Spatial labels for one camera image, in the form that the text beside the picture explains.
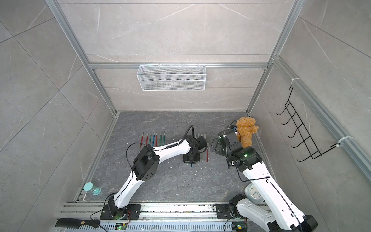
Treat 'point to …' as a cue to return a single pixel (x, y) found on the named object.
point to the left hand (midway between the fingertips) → (197, 161)
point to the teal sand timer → (89, 186)
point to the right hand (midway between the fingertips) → (223, 145)
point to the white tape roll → (252, 194)
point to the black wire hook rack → (314, 151)
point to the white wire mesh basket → (172, 77)
